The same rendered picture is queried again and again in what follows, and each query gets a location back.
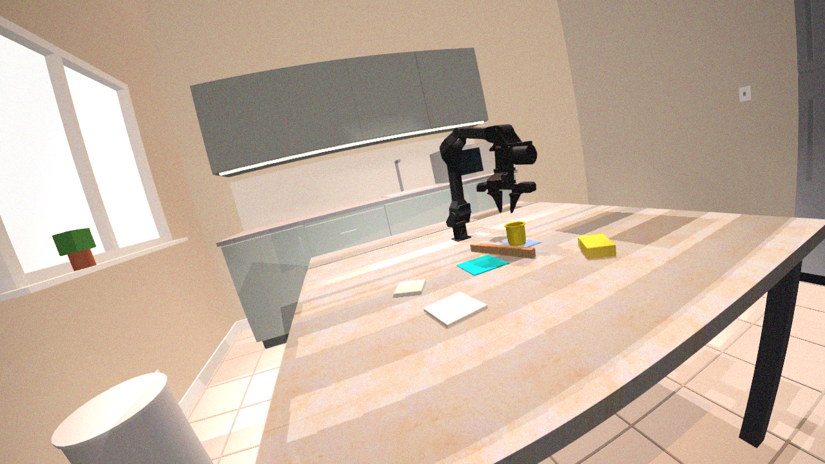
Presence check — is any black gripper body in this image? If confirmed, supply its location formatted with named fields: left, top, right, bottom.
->
left=477, top=164, right=537, bottom=193

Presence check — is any yellow block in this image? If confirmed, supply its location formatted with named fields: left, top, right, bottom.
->
left=577, top=234, right=616, bottom=259

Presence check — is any tan wooden bar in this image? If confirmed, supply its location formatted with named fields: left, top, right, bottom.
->
left=470, top=243, right=536, bottom=259

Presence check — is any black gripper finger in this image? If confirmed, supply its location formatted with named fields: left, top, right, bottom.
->
left=509, top=193, right=522, bottom=214
left=487, top=190, right=503, bottom=213

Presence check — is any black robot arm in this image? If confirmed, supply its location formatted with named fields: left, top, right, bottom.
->
left=440, top=124, right=538, bottom=242

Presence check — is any cream flat block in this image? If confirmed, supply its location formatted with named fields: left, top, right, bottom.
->
left=393, top=279, right=427, bottom=297

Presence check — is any white flat pad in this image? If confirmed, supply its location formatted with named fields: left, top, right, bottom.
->
left=423, top=292, right=488, bottom=328

